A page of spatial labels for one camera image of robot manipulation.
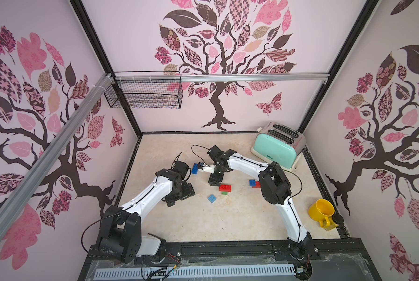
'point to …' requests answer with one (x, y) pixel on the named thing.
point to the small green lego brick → (225, 193)
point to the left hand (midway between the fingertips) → (185, 201)
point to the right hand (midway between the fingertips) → (214, 173)
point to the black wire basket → (145, 89)
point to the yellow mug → (322, 211)
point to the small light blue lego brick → (212, 198)
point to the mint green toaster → (280, 143)
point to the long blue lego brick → (195, 168)
